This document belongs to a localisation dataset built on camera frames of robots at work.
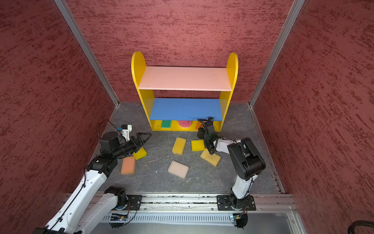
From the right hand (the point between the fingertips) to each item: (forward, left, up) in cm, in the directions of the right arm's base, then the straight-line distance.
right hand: (201, 132), depth 98 cm
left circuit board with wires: (-48, +46, -7) cm, 67 cm away
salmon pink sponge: (-21, +46, -2) cm, 51 cm away
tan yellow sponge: (-18, -7, -4) cm, 20 cm away
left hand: (-15, +30, +17) cm, 37 cm away
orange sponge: (+7, +2, -1) cm, 7 cm away
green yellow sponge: (+8, +25, 0) cm, 26 cm away
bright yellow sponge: (-9, +3, -2) cm, 9 cm away
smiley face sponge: (+8, +11, 0) cm, 13 cm away
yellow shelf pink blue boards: (+34, +18, +1) cm, 39 cm away
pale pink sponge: (-24, +16, -3) cm, 29 cm away
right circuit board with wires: (-49, -17, -5) cm, 52 cm away
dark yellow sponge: (-8, +15, -3) cm, 18 cm away
